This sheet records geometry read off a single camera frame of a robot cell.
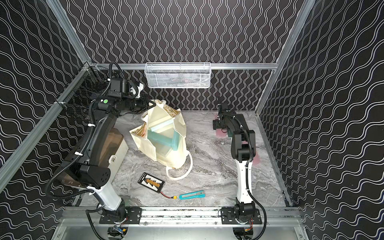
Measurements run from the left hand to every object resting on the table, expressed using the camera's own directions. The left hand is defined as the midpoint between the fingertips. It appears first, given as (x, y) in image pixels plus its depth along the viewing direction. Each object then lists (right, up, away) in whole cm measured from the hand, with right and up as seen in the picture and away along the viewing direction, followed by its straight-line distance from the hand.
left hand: (154, 99), depth 73 cm
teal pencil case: (+7, -23, +15) cm, 28 cm away
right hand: (+40, -13, +35) cm, 55 cm away
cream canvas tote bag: (-2, -18, +28) cm, 33 cm away
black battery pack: (-4, -44, +11) cm, 46 cm away
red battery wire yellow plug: (+9, -51, +7) cm, 52 cm away
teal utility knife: (+21, -50, +8) cm, 55 cm away
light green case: (0, -13, +21) cm, 25 cm away
